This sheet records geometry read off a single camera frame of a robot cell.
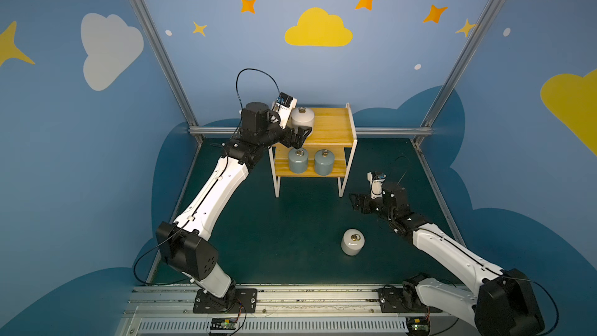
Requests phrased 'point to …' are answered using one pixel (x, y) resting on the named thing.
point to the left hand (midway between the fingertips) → (298, 118)
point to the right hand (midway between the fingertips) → (362, 191)
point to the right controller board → (417, 326)
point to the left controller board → (223, 323)
